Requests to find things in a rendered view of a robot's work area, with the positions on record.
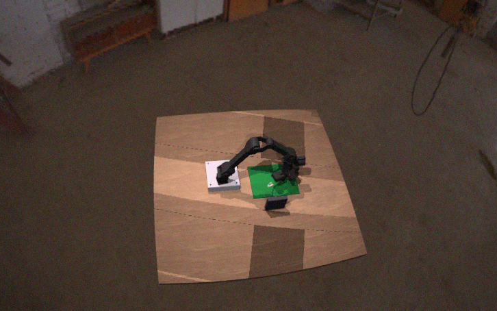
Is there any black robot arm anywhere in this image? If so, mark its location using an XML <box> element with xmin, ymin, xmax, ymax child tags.
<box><xmin>216</xmin><ymin>136</ymin><xmax>306</xmax><ymax>185</ymax></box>

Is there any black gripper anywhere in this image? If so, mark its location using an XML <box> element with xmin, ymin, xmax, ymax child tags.
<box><xmin>271</xmin><ymin>163</ymin><xmax>299</xmax><ymax>182</ymax></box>

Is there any green circuit board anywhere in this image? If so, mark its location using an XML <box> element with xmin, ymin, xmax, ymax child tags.
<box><xmin>247</xmin><ymin>164</ymin><xmax>300</xmax><ymax>199</ymax></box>

